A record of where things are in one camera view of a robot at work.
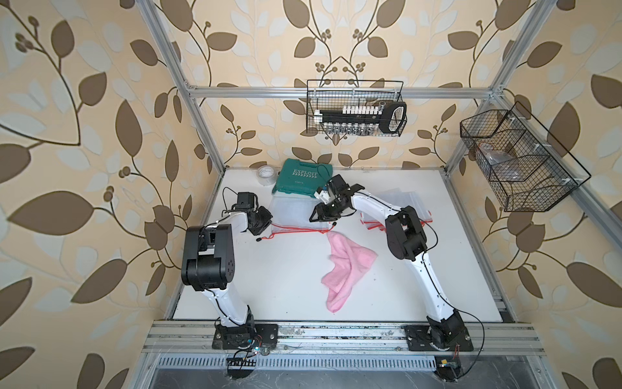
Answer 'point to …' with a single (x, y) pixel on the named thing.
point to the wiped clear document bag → (399, 198)
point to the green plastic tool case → (301, 178)
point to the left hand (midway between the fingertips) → (268, 216)
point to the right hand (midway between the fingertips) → (316, 219)
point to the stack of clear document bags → (291, 213)
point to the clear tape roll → (266, 175)
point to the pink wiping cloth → (349, 261)
